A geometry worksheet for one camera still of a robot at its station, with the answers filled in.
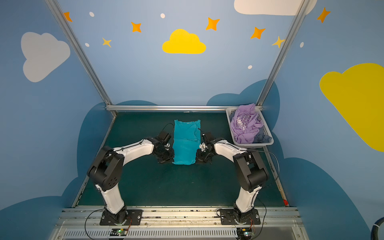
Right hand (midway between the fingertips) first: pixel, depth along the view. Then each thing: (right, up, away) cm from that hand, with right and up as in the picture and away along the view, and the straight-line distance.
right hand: (196, 160), depth 91 cm
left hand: (-12, 0, 0) cm, 12 cm away
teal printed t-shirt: (-7, +11, +11) cm, 17 cm away
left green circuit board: (-38, -30, -20) cm, 52 cm away
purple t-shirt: (+34, +23, +10) cm, 42 cm away
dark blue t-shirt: (+45, +14, +11) cm, 48 cm away
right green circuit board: (+23, -31, -19) cm, 43 cm away
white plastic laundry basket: (+48, +33, +21) cm, 62 cm away
